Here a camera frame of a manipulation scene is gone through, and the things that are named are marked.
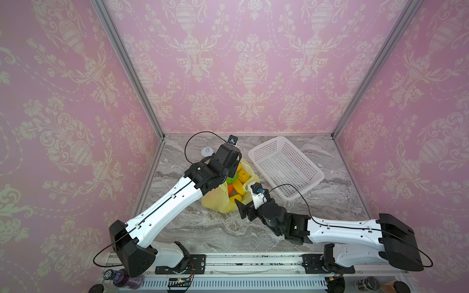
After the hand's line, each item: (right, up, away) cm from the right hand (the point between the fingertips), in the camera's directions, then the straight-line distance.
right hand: (245, 195), depth 73 cm
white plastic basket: (+22, +11, +33) cm, 42 cm away
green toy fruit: (-7, +3, +17) cm, 19 cm away
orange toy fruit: (-7, -1, +18) cm, 19 cm away
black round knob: (+52, -28, -12) cm, 61 cm away
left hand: (-6, +14, +1) cm, 16 cm away
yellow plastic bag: (-10, -2, 0) cm, 11 cm away
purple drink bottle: (-41, -24, -14) cm, 49 cm away
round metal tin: (+42, -27, -12) cm, 51 cm away
